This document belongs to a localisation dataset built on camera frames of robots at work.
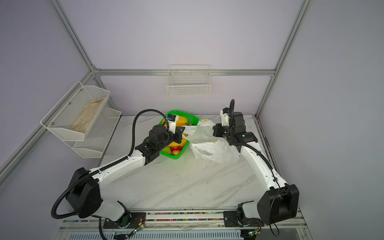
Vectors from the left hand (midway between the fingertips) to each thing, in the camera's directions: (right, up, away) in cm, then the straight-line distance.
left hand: (184, 128), depth 79 cm
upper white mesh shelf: (-60, +7, +1) cm, 61 cm away
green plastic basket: (+4, +6, +30) cm, 31 cm away
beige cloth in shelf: (-52, +4, -3) cm, 52 cm away
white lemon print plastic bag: (+11, -9, -7) cm, 16 cm away
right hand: (+16, +1, 0) cm, 16 cm away
